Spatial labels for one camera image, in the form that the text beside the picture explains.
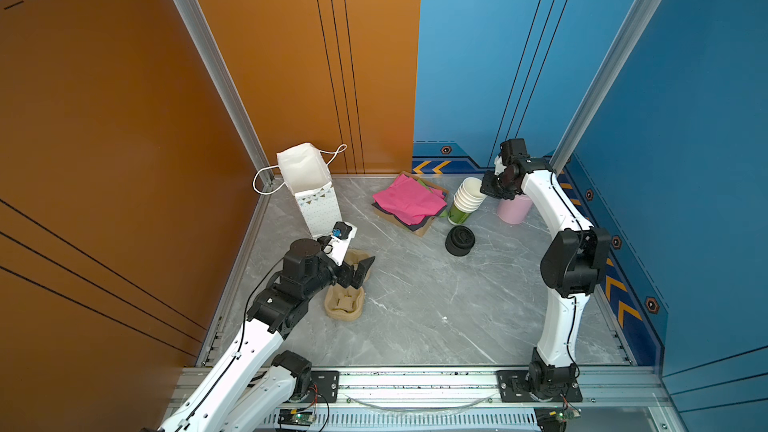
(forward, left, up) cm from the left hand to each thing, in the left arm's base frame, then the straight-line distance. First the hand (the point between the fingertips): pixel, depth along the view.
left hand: (358, 246), depth 74 cm
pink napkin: (+31, -14, -18) cm, 39 cm away
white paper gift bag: (+33, +22, -6) cm, 40 cm away
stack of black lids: (+12, -30, -16) cm, 36 cm away
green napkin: (+38, -21, -18) cm, 47 cm away
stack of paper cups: (+21, -32, -6) cm, 38 cm away
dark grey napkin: (+18, -16, -16) cm, 29 cm away
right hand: (+26, -37, -6) cm, 46 cm away
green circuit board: (-33, +14, -24) cm, 43 cm away
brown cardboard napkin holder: (+18, -19, -18) cm, 32 cm away
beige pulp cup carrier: (-7, +4, -20) cm, 21 cm away
